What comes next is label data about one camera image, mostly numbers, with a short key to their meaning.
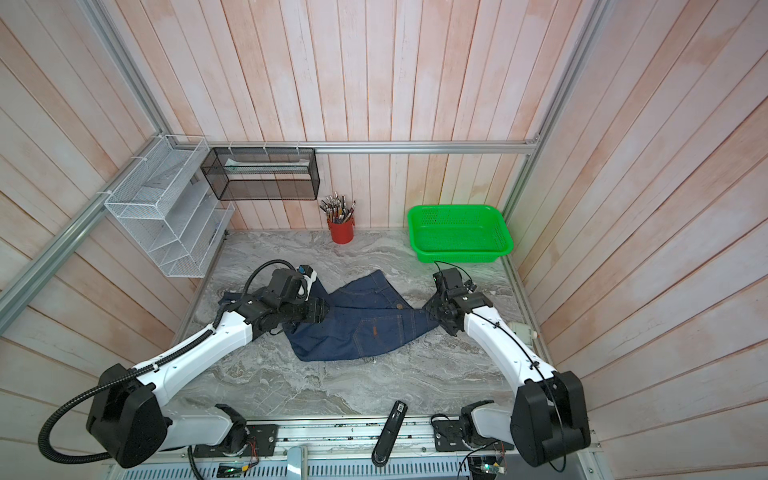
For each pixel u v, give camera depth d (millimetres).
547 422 400
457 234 1178
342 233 1139
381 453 674
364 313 928
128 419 395
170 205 781
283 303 636
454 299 609
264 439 735
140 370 429
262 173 1048
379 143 981
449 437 730
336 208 1038
